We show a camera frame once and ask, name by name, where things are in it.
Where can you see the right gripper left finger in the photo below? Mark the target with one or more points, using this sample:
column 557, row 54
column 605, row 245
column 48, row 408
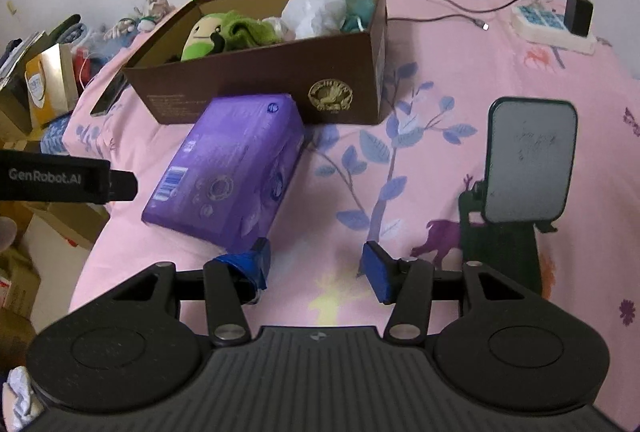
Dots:
column 230, row 282

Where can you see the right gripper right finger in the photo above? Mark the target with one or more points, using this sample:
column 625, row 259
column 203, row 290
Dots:
column 405, row 285

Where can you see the green bean plush doll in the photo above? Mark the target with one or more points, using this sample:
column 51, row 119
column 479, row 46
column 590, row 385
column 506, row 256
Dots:
column 212, row 34

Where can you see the dark green towel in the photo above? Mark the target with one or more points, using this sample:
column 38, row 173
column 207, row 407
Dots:
column 242, row 32

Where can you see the green teal mesh sponge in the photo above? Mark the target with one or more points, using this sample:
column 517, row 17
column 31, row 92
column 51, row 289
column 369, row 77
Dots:
column 358, row 15

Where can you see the white plastic bag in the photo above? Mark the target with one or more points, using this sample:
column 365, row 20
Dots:
column 305, row 19

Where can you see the blue patterned cloth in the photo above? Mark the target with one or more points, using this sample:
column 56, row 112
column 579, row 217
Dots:
column 51, row 142

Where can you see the cardboard boxes stack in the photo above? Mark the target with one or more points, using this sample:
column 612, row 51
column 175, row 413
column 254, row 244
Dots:
column 77, row 224

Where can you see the gold paper bag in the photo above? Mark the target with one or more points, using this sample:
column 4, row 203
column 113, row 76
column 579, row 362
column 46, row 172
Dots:
column 51, row 85

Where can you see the purple tissue pack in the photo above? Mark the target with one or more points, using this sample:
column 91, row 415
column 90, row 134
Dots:
column 227, row 180

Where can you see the black smartphone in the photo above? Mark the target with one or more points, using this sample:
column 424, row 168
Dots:
column 111, row 95

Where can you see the phone on black stand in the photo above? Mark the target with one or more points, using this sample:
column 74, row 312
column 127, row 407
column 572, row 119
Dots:
column 529, row 161

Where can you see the beige plush toy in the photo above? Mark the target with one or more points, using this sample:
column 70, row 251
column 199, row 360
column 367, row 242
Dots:
column 142, row 20

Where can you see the brown cardboard box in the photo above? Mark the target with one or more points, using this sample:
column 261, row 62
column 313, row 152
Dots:
column 333, row 79

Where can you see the pink floral bed sheet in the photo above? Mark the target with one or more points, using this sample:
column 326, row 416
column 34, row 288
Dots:
column 398, row 182

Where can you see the white power strip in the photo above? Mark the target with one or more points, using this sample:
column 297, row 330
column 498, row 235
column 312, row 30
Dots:
column 546, row 27

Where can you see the black power adapter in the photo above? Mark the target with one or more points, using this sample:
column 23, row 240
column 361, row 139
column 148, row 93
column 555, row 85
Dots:
column 578, row 16

